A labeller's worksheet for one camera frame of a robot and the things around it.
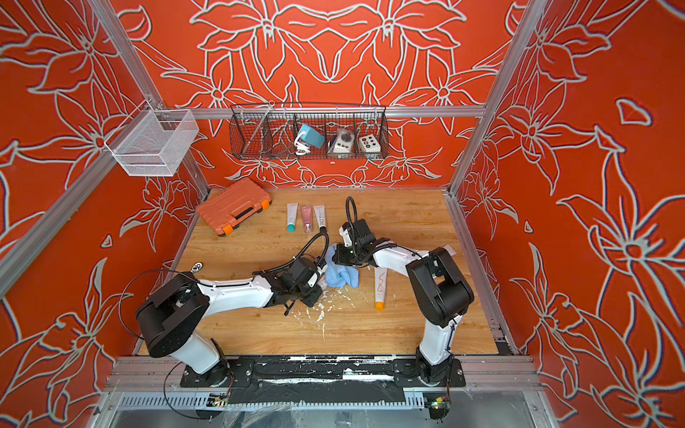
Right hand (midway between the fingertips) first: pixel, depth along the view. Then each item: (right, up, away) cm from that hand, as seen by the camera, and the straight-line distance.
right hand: (327, 257), depth 91 cm
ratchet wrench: (-48, -4, +3) cm, 48 cm away
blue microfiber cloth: (+4, -5, -3) cm, 7 cm away
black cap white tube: (-4, +15, +18) cm, 24 cm away
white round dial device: (+5, +40, +1) cm, 40 cm away
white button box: (+15, +40, +4) cm, 43 cm away
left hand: (-2, -10, -2) cm, 11 cm away
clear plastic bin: (-62, +41, +1) cm, 74 cm away
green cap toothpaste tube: (-16, +16, +19) cm, 29 cm away
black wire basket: (-23, +47, +8) cm, 53 cm away
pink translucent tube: (-10, +15, +20) cm, 27 cm away
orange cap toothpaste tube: (+18, -9, -2) cm, 20 cm away
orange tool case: (-40, +19, +16) cm, 47 cm away
